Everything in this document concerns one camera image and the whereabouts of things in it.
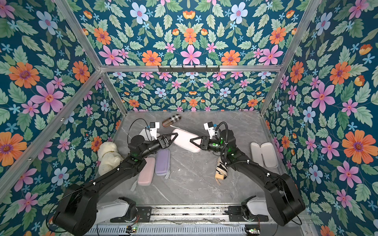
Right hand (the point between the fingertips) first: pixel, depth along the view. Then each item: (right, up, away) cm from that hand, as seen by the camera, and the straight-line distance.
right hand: (194, 138), depth 73 cm
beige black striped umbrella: (+15, -20, +12) cm, 27 cm away
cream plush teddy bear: (-49, -11, +9) cm, 51 cm away
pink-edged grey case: (-5, 0, 0) cm, 5 cm away
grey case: (-20, -16, +16) cm, 30 cm away
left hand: (-9, +2, +1) cm, 10 cm away
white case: (+45, -13, +21) cm, 51 cm away
